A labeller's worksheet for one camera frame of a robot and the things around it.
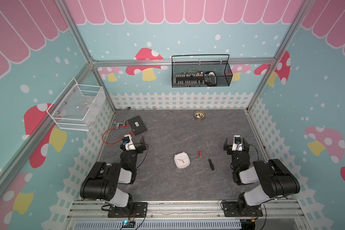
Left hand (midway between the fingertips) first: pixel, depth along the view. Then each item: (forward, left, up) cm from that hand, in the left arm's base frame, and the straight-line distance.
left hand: (137, 138), depth 89 cm
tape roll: (+30, -43, -10) cm, 53 cm away
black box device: (+18, +5, -10) cm, 21 cm away
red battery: (-4, -40, -11) cm, 42 cm away
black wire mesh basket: (+38, -41, +24) cm, 61 cm away
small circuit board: (-43, -1, -14) cm, 45 cm away
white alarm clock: (-10, -28, -9) cm, 31 cm away
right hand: (+1, -61, +1) cm, 61 cm away
